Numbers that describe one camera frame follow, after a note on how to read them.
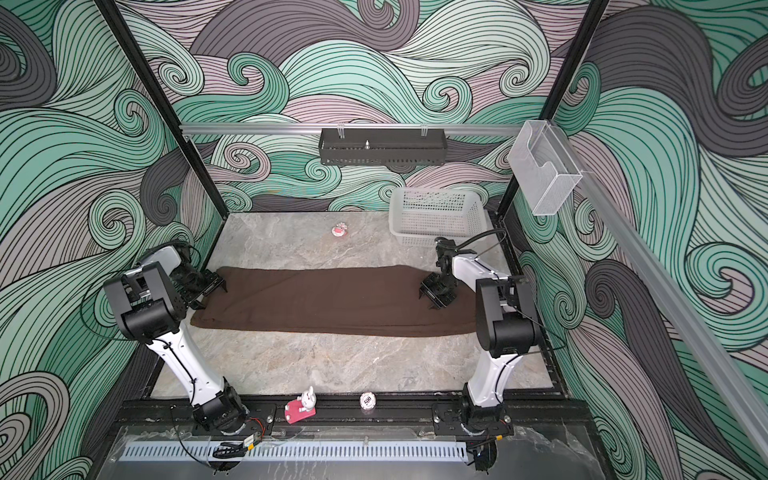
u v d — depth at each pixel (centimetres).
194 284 81
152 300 54
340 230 111
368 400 71
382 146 95
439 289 81
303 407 71
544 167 79
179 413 77
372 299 98
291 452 70
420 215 120
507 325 49
